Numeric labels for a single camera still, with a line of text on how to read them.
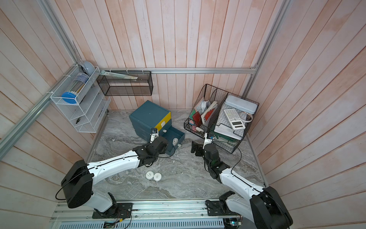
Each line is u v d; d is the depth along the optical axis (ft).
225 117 2.89
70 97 2.25
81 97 2.41
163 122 2.82
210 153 2.09
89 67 2.74
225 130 2.79
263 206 1.33
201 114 3.60
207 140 2.45
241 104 3.06
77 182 1.38
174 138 3.30
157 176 2.74
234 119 2.82
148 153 2.03
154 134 2.42
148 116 2.87
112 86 3.41
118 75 2.98
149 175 2.75
